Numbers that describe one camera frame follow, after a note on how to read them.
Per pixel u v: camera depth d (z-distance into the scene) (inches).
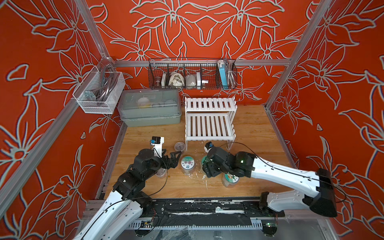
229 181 29.2
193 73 38.1
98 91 30.6
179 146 35.5
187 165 31.3
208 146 26.0
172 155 24.3
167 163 24.0
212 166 25.4
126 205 18.9
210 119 37.6
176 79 35.6
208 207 29.2
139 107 36.6
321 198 15.1
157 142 23.8
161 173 31.3
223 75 33.2
